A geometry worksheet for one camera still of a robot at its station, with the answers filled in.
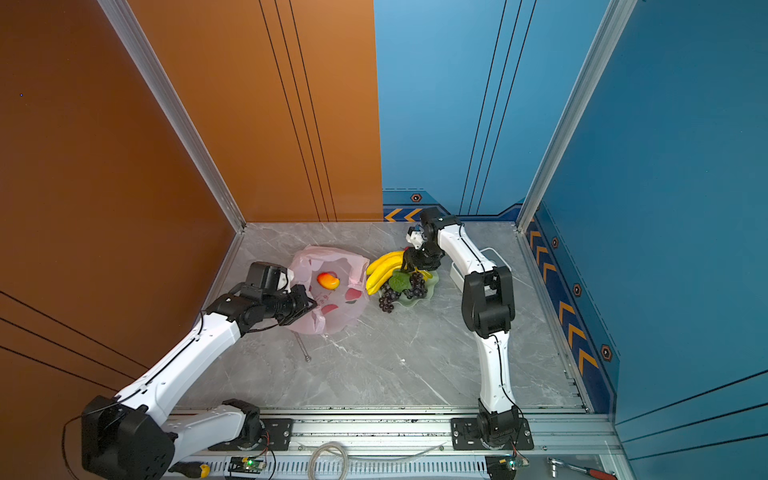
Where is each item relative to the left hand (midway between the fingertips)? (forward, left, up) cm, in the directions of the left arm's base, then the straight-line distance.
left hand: (319, 299), depth 81 cm
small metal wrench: (-8, +6, -17) cm, 19 cm away
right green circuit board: (-35, -47, -16) cm, 61 cm away
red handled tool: (-36, -66, -13) cm, 76 cm away
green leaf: (+9, -22, -4) cm, 24 cm away
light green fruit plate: (+8, -23, -14) cm, 28 cm away
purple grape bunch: (+6, -19, -7) cm, 21 cm away
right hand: (+16, -25, -7) cm, 31 cm away
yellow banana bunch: (+12, -16, -4) cm, 20 cm away
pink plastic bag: (+5, -1, -16) cm, 17 cm away
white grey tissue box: (+15, -41, -9) cm, 45 cm away
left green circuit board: (-36, +15, -17) cm, 42 cm away
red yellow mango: (+14, +2, -12) cm, 19 cm away
